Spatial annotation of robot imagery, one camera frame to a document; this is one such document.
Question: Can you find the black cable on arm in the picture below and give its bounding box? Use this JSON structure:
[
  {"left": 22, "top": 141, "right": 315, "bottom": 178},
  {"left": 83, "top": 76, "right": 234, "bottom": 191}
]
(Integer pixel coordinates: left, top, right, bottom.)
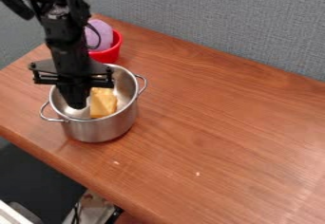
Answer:
[{"left": 85, "top": 22, "right": 103, "bottom": 50}]

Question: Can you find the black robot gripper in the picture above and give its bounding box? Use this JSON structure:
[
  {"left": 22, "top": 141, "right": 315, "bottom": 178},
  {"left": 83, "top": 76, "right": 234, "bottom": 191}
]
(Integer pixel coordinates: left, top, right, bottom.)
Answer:
[{"left": 28, "top": 41, "right": 114, "bottom": 109}]

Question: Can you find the yellow cheese wedge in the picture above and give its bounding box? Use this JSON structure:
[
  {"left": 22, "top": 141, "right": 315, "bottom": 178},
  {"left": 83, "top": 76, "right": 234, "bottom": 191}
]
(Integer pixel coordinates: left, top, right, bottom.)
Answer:
[{"left": 90, "top": 87, "right": 117, "bottom": 118}]

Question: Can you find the grey equipment under table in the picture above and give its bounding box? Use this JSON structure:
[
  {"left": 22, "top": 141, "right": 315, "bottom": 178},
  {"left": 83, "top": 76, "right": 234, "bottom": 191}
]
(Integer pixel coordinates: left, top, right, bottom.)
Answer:
[{"left": 63, "top": 190, "right": 122, "bottom": 224}]

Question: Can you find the red cup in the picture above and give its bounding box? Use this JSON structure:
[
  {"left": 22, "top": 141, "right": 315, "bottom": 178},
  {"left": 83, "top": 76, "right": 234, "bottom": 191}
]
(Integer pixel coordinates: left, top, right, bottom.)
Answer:
[{"left": 89, "top": 30, "right": 123, "bottom": 64}]

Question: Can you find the purple plush egg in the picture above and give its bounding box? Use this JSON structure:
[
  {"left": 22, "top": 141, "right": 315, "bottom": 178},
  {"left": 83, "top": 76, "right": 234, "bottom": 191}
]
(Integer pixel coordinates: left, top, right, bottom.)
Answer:
[{"left": 86, "top": 19, "right": 113, "bottom": 51}]

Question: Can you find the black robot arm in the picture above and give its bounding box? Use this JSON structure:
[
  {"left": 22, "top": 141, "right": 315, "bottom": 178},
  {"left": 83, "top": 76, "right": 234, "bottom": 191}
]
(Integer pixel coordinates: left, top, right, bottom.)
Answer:
[{"left": 0, "top": 0, "right": 114, "bottom": 109}]

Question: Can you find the metal pot with handle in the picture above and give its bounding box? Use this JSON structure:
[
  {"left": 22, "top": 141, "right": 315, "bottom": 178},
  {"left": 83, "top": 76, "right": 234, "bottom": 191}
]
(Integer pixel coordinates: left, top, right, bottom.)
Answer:
[{"left": 39, "top": 64, "right": 147, "bottom": 142}]

